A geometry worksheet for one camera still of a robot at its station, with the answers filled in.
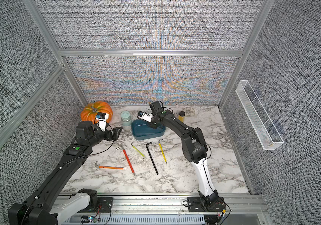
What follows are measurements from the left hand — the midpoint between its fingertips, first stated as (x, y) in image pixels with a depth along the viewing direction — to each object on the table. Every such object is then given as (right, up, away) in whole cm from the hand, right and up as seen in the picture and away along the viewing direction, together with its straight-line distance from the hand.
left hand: (117, 124), depth 77 cm
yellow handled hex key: (+25, -18, +17) cm, 36 cm away
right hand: (+17, +5, +20) cm, 26 cm away
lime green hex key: (+7, -17, +18) cm, 26 cm away
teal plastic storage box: (+10, -5, +29) cm, 31 cm away
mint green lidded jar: (-1, +1, +26) cm, 26 cm away
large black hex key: (+18, -22, +13) cm, 31 cm away
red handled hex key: (-3, -17, +19) cm, 26 cm away
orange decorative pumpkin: (-27, +8, +23) cm, 36 cm away
